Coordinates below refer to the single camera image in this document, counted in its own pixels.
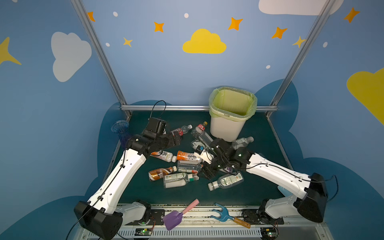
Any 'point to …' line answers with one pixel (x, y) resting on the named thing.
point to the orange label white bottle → (182, 155)
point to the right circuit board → (268, 233)
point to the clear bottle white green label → (178, 179)
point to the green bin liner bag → (232, 103)
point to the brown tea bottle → (158, 174)
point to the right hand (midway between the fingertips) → (202, 167)
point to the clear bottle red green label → (189, 166)
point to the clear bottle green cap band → (206, 138)
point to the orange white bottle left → (164, 155)
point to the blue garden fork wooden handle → (224, 217)
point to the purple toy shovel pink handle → (174, 219)
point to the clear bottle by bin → (242, 142)
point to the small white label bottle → (195, 144)
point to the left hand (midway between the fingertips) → (176, 140)
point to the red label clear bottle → (184, 129)
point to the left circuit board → (143, 231)
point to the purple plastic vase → (120, 127)
